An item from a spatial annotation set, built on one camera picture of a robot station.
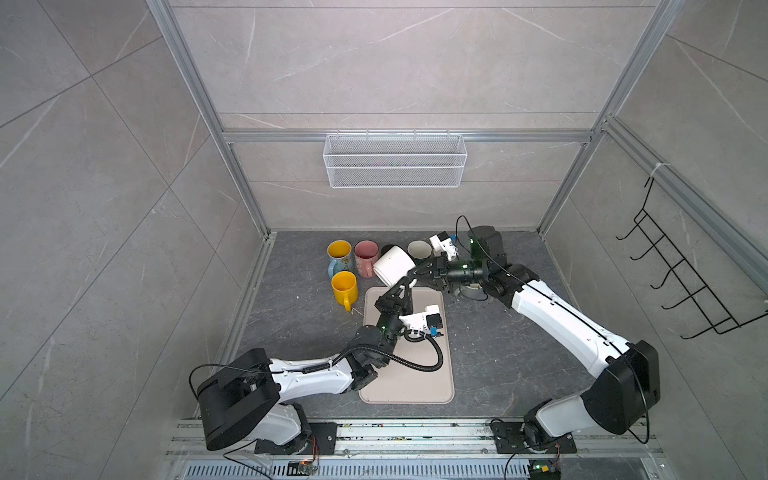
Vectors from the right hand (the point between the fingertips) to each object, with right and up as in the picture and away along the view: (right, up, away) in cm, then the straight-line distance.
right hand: (409, 276), depth 71 cm
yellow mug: (-19, -6, +25) cm, 32 cm away
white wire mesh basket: (-6, +37, +30) cm, 48 cm away
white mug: (-4, +3, 0) cm, 4 cm away
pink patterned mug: (-13, +6, +33) cm, 36 cm away
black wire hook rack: (+61, -8, -13) cm, 63 cm away
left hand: (-3, +1, -1) cm, 3 cm away
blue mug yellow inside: (-22, +6, +32) cm, 39 cm away
